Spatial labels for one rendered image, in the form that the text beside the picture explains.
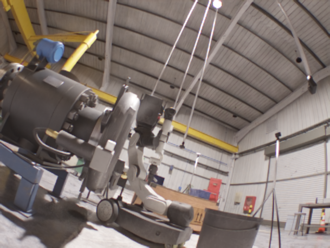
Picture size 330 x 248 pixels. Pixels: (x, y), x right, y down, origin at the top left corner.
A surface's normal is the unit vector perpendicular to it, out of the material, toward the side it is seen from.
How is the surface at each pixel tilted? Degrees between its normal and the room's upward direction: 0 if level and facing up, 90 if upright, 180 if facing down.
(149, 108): 104
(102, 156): 112
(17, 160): 90
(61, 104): 87
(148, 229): 90
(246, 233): 93
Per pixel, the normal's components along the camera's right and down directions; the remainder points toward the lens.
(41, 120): 0.20, 0.08
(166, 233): -0.11, -0.44
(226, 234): -0.49, -0.45
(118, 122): 0.39, -0.37
